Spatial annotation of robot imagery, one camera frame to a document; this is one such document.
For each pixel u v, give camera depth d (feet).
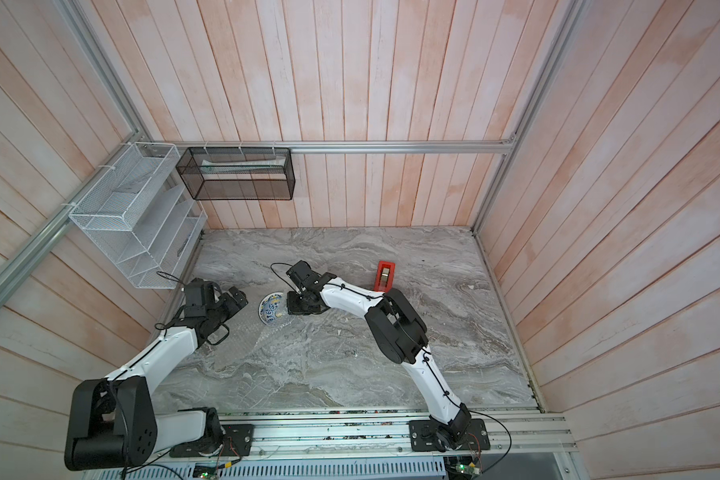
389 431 2.51
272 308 3.13
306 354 2.89
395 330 1.84
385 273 3.22
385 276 3.22
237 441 2.41
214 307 2.44
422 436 2.40
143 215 2.38
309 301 2.36
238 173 3.49
